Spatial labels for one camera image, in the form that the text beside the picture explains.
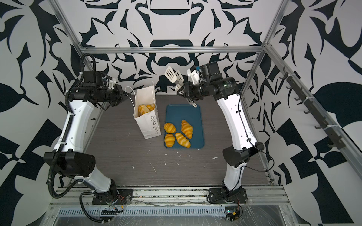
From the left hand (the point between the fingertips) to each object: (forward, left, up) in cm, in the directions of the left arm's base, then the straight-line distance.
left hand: (131, 92), depth 74 cm
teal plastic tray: (+12, -22, -34) cm, 42 cm away
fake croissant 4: (-12, -18, -31) cm, 38 cm away
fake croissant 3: (-4, -30, -31) cm, 43 cm away
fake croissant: (+8, -6, -22) cm, 24 cm away
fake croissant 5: (-13, -26, -31) cm, 43 cm away
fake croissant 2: (-4, -18, -30) cm, 35 cm away
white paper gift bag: (-8, -7, -16) cm, 19 cm away
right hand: (-7, -25, +6) cm, 26 cm away
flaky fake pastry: (+4, -2, -19) cm, 19 cm away
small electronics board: (-50, -50, -36) cm, 79 cm away
